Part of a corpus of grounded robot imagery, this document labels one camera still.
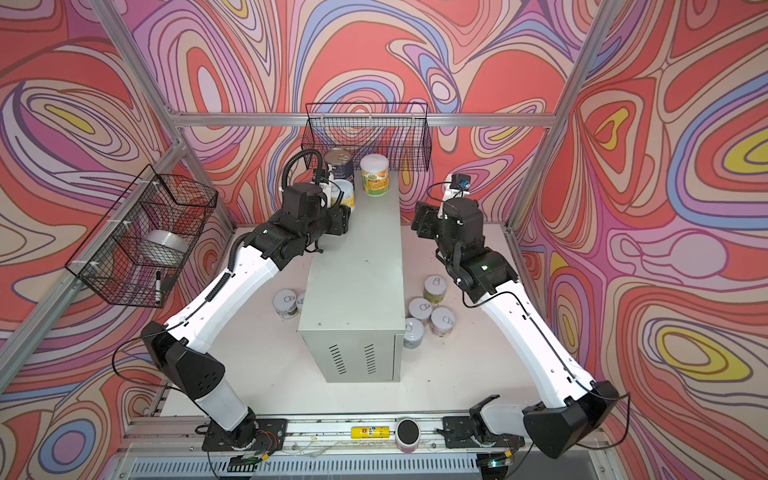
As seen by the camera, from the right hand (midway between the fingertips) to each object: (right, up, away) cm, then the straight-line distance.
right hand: (431, 212), depth 69 cm
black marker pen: (-66, -20, +2) cm, 69 cm away
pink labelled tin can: (+6, -30, +19) cm, 36 cm away
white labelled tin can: (-42, -25, +22) cm, 54 cm away
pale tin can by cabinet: (-37, -25, +22) cm, 50 cm away
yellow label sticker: (-15, -54, +3) cm, 56 cm away
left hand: (-22, +3, +6) cm, 23 cm away
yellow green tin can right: (+5, -21, +26) cm, 34 cm away
